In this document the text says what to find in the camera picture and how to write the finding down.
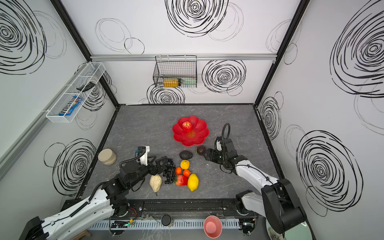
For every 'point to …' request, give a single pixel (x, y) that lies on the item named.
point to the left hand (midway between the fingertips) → (163, 158)
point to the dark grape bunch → (169, 172)
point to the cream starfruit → (155, 182)
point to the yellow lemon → (193, 182)
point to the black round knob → (166, 219)
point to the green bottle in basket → (189, 82)
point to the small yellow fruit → (185, 164)
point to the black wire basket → (175, 71)
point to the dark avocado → (185, 155)
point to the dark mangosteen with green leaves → (201, 150)
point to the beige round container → (107, 157)
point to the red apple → (187, 126)
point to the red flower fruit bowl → (197, 135)
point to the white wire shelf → (92, 72)
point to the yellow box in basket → (171, 82)
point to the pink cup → (212, 227)
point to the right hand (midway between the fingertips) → (207, 154)
